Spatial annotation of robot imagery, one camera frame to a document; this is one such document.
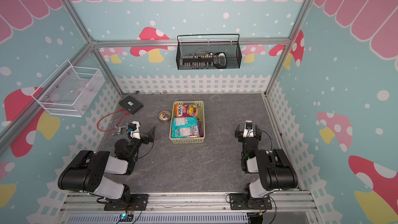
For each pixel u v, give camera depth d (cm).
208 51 93
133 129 73
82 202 76
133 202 73
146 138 79
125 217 73
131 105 112
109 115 109
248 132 74
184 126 89
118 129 99
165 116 106
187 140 92
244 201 73
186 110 100
